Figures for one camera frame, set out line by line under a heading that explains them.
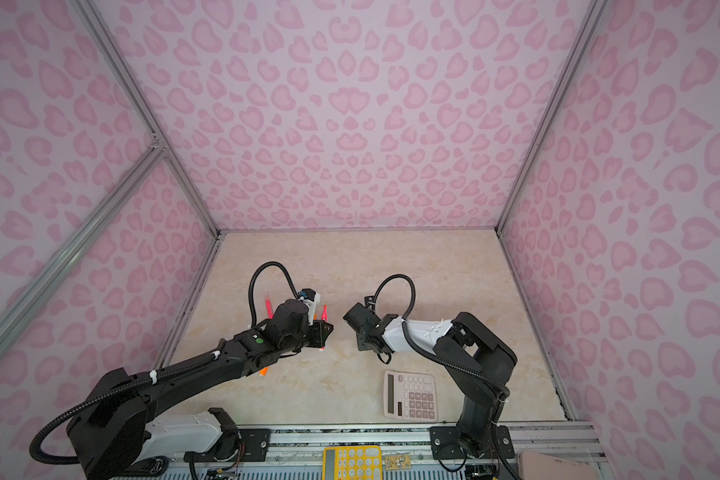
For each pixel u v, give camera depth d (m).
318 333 0.72
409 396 0.79
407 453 0.72
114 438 0.40
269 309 0.64
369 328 0.71
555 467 0.68
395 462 0.70
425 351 0.48
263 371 0.61
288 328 0.63
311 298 0.76
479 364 0.46
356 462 0.70
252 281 0.64
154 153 0.88
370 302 0.82
